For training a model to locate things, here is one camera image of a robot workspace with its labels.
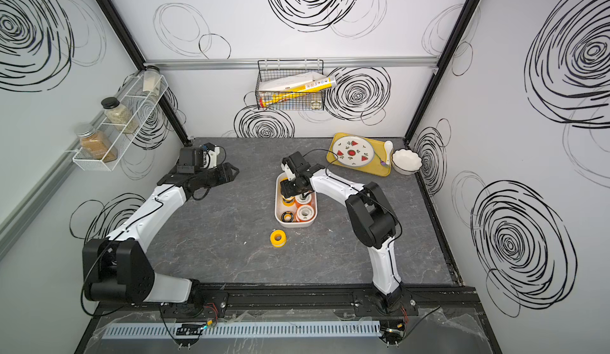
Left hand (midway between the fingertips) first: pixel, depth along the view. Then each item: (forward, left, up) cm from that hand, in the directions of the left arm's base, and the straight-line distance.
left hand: (232, 171), depth 86 cm
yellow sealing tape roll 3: (-18, -18, -17) cm, 30 cm away
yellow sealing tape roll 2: (-3, -20, -15) cm, 26 cm away
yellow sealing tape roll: (-2, -20, -1) cm, 20 cm away
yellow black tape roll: (-9, -20, -16) cm, 28 cm away
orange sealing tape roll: (-4, -25, -13) cm, 29 cm away
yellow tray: (+18, -61, -18) cm, 66 cm away
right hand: (0, -20, -11) cm, 22 cm away
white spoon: (+29, -67, -15) cm, 74 cm away
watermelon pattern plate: (+26, -50, -16) cm, 58 cm away
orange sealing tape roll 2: (-9, -27, -14) cm, 32 cm away
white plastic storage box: (-7, -17, -15) cm, 24 cm away
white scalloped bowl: (+19, -73, -14) cm, 77 cm away
